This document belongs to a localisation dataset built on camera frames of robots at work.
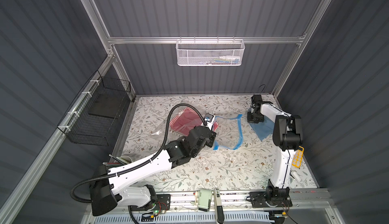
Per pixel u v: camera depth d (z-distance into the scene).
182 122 0.99
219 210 0.70
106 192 0.39
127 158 0.77
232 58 0.89
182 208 0.73
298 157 0.87
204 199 0.70
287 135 0.57
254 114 0.88
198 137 0.50
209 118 0.59
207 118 0.58
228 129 1.01
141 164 0.44
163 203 0.72
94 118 0.73
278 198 0.68
